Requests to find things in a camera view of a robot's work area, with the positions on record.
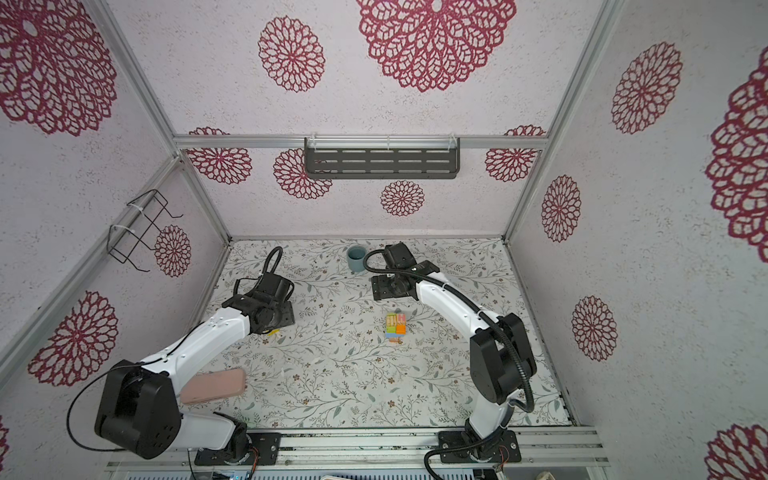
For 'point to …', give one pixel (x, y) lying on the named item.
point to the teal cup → (356, 255)
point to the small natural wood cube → (392, 319)
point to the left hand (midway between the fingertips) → (278, 321)
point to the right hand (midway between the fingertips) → (386, 282)
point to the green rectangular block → (390, 329)
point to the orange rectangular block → (401, 329)
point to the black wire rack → (144, 212)
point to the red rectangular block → (394, 340)
